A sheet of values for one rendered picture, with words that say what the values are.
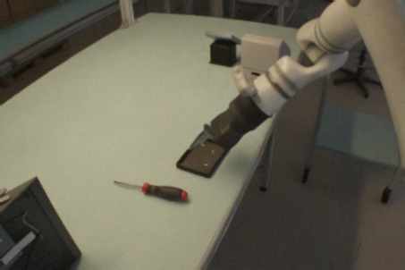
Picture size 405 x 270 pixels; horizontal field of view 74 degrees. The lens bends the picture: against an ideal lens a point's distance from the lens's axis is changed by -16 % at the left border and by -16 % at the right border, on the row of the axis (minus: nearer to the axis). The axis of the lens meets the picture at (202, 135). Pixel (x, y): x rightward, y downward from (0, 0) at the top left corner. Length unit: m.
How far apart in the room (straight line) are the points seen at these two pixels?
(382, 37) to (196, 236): 0.46
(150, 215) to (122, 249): 0.09
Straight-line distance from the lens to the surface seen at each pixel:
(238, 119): 0.61
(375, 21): 0.29
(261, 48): 0.96
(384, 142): 2.11
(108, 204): 0.67
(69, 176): 0.76
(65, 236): 0.56
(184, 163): 0.71
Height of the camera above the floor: 1.49
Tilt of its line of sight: 39 degrees down
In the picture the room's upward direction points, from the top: 3 degrees counter-clockwise
